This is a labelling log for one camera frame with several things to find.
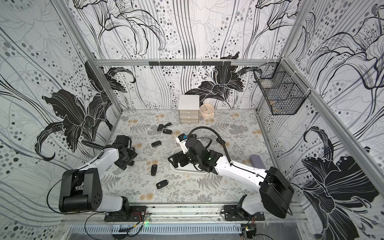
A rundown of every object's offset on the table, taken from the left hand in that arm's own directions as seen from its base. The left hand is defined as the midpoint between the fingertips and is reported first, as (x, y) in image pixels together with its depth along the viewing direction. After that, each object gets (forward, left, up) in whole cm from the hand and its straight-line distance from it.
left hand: (133, 160), depth 90 cm
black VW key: (+23, -17, 0) cm, 29 cm away
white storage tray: (-11, -35, +19) cm, 42 cm away
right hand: (-2, -28, +14) cm, 32 cm away
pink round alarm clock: (+43, -45, +2) cm, 63 cm away
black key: (-4, -13, -1) cm, 14 cm away
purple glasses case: (+1, -75, +3) cm, 75 cm away
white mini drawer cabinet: (+35, -32, +13) cm, 49 cm away
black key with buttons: (+13, -11, 0) cm, 17 cm away
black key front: (-13, -20, +1) cm, 24 cm away
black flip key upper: (+27, -11, 0) cm, 29 cm away
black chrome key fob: (+30, -16, -1) cm, 34 cm away
